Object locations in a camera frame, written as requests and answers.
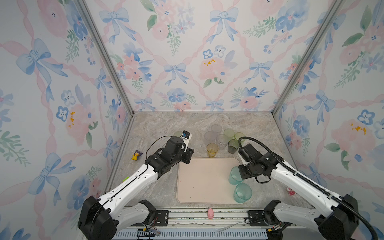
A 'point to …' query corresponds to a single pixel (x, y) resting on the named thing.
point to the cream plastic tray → (205, 180)
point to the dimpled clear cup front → (210, 136)
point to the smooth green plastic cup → (238, 135)
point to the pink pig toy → (210, 213)
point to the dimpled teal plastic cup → (242, 193)
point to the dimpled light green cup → (229, 132)
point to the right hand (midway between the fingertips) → (242, 171)
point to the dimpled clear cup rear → (216, 128)
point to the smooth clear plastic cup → (222, 140)
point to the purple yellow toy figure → (136, 155)
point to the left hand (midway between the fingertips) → (191, 148)
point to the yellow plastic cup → (212, 149)
